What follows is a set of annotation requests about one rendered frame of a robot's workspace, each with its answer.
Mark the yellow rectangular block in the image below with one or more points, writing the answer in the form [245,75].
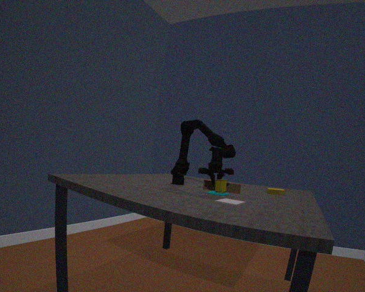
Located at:
[275,191]

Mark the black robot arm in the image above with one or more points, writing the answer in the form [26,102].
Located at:
[182,166]

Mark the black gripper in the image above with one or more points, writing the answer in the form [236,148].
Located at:
[219,171]

